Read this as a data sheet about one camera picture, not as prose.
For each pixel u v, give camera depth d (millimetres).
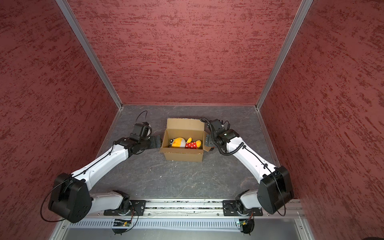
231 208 741
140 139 652
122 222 721
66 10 718
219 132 631
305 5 709
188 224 775
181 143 885
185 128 874
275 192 404
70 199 406
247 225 712
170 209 756
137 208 741
